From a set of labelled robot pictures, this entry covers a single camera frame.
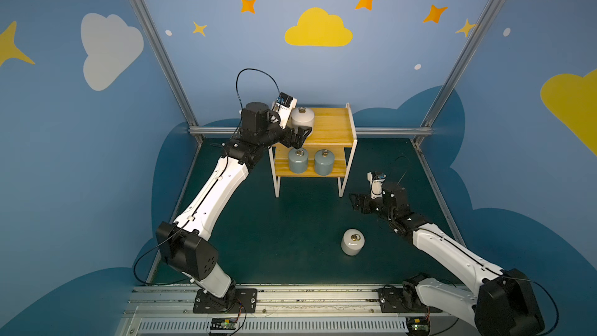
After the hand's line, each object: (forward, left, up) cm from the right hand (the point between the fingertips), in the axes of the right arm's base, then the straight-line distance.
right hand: (362, 191), depth 86 cm
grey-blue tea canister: (+6, +25, +9) cm, 27 cm away
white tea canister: (-17, +4, -6) cm, 19 cm away
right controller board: (-39, -17, -16) cm, 46 cm away
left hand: (+10, +25, +26) cm, 37 cm away
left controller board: (-43, +45, -14) cm, 64 cm away
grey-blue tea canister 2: (+6, +15, +9) cm, 19 cm away
